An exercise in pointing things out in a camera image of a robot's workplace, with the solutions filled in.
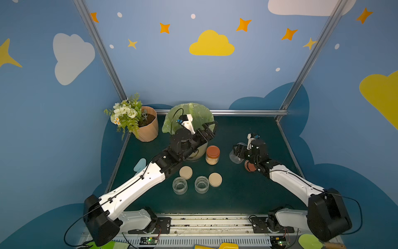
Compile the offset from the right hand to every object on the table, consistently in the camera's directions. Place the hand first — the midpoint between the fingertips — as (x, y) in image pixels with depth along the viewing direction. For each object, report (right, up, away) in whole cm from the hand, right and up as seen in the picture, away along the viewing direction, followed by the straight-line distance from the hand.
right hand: (240, 146), depth 89 cm
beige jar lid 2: (-32, -16, +2) cm, 36 cm away
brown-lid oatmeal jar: (-16, -5, 0) cm, 17 cm away
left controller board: (-48, -42, -18) cm, 66 cm away
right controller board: (+13, -43, -17) cm, 49 cm away
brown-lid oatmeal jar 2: (-4, -7, +2) cm, 8 cm away
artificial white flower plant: (-64, +17, -6) cm, 66 cm away
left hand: (-17, +10, -24) cm, 31 cm away
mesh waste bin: (-23, -5, +5) cm, 24 cm away
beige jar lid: (-15, -20, 0) cm, 25 cm away
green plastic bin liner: (-23, +18, +5) cm, 30 cm away
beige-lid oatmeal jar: (-35, -22, -2) cm, 42 cm away
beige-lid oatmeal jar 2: (-23, -22, 0) cm, 32 cm away
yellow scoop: (-13, -44, -19) cm, 50 cm away
